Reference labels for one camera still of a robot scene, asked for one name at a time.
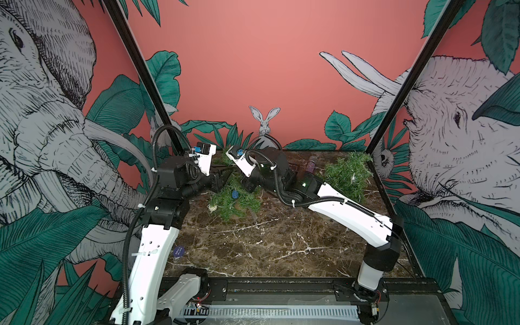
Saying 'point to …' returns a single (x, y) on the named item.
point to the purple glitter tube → (310, 166)
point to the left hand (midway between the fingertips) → (230, 166)
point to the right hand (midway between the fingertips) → (232, 164)
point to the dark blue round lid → (179, 251)
